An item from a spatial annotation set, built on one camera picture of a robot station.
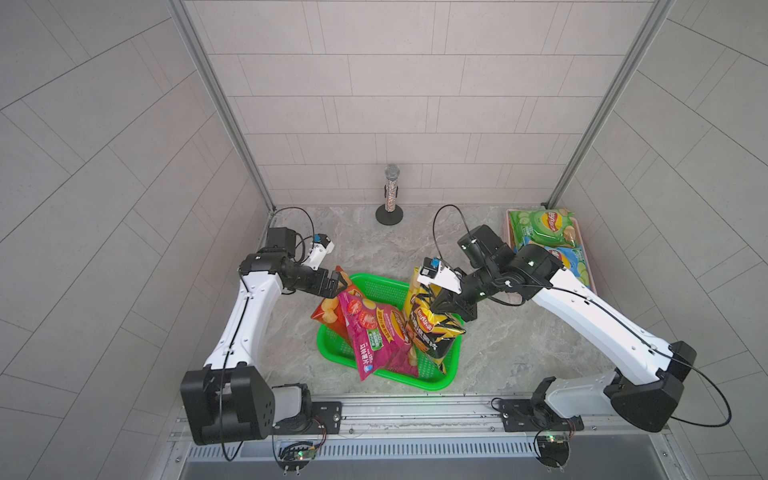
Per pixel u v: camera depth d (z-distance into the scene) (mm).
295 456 650
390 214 1119
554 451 691
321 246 702
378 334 688
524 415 702
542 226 950
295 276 632
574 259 863
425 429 707
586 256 933
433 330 629
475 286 551
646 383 391
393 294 875
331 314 723
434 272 558
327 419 710
